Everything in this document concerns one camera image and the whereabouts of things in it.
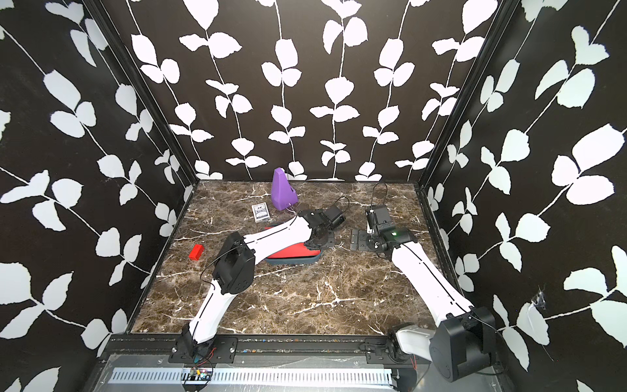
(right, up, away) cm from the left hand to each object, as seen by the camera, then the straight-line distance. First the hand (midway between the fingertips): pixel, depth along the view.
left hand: (329, 241), depth 92 cm
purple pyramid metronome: (-20, +18, +12) cm, 29 cm away
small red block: (-52, -5, +1) cm, 52 cm away
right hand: (+12, +3, -8) cm, 15 cm away
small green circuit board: (-40, -36, -21) cm, 58 cm away
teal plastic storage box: (-13, -8, +1) cm, 16 cm away
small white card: (-30, +11, +16) cm, 36 cm away
